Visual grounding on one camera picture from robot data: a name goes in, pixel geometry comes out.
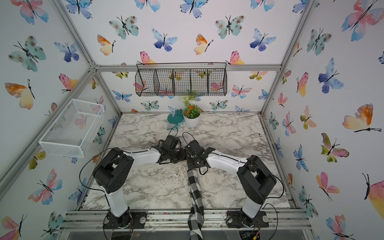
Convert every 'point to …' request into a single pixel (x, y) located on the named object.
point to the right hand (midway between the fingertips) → (191, 163)
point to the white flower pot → (191, 122)
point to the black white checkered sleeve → (196, 220)
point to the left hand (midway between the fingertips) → (190, 156)
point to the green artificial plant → (185, 99)
